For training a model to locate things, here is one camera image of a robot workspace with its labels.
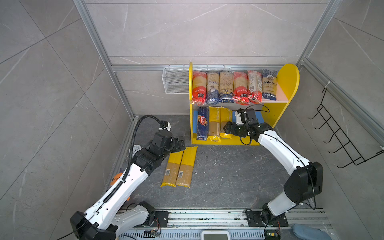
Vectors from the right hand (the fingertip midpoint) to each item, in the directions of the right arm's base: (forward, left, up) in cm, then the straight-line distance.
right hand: (228, 127), depth 86 cm
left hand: (-11, +29, +8) cm, 32 cm away
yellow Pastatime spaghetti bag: (+14, +6, -4) cm, 16 cm away
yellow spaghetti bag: (-17, +34, -17) cm, 42 cm away
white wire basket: (+31, +31, +13) cm, 46 cm away
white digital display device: (-50, +12, -16) cm, 54 cm away
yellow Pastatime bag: (-4, +2, -3) cm, 5 cm away
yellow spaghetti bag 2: (-22, +27, -18) cm, 39 cm away
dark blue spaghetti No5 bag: (+5, +15, -2) cm, 16 cm away
